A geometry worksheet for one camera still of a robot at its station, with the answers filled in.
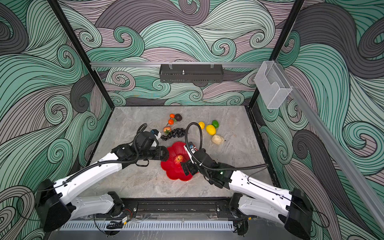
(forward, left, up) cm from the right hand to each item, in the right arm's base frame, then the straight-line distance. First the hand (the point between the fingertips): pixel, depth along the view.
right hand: (188, 158), depth 75 cm
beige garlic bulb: (+18, -19, -11) cm, 28 cm away
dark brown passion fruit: (+37, +8, -11) cm, 40 cm away
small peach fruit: (+28, +16, -11) cm, 34 cm away
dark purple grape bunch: (+24, +9, -12) cm, 28 cm away
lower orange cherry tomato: (+35, +14, -14) cm, 41 cm away
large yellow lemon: (+26, -15, -11) cm, 32 cm away
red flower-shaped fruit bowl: (+1, +11, -13) cm, 17 cm away
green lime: (+33, -19, -13) cm, 40 cm away
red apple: (+4, +6, -9) cm, 12 cm away
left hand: (+4, +12, +1) cm, 13 cm away
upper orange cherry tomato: (+40, +13, -13) cm, 44 cm away
